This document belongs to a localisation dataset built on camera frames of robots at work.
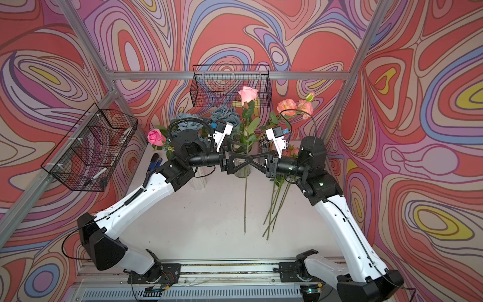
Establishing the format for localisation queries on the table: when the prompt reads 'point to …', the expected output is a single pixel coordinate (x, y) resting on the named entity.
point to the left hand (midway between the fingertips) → (250, 156)
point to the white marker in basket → (94, 177)
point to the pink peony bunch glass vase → (281, 184)
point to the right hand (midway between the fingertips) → (246, 166)
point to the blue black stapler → (155, 162)
